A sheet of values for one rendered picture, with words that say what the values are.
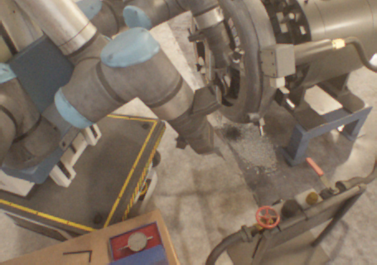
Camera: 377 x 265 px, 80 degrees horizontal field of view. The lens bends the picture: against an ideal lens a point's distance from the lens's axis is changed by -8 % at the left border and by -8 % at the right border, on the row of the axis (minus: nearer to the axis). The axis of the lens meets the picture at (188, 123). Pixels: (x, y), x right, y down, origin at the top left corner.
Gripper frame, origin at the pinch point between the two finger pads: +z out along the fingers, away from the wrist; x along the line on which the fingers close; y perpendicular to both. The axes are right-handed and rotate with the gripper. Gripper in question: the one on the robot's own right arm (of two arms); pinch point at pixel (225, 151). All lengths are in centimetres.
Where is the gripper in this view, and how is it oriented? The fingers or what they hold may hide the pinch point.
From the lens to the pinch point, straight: 62.7
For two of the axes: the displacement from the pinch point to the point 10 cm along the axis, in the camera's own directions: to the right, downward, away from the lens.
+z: 4.9, 5.8, 6.6
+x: -0.8, 7.8, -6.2
